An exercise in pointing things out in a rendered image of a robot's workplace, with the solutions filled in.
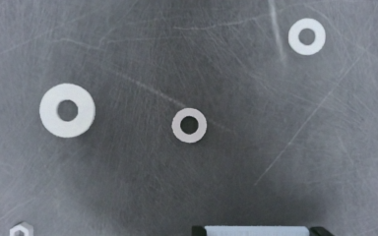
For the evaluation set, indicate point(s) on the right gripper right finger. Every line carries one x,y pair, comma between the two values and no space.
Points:
319,231

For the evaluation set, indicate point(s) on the light grey metal plate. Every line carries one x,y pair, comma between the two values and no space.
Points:
256,231

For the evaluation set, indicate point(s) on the light grey ring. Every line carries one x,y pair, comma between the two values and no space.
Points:
189,137

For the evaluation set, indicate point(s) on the white flat washer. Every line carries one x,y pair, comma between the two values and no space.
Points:
51,119
306,49

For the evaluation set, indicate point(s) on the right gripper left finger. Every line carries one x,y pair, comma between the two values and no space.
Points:
197,230

